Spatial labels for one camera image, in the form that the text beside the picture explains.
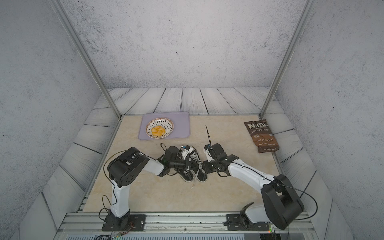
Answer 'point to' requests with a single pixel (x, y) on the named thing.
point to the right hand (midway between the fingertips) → (205, 166)
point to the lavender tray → (180, 121)
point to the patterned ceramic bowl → (168, 125)
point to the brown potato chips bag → (263, 135)
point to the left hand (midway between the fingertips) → (200, 168)
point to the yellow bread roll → (158, 131)
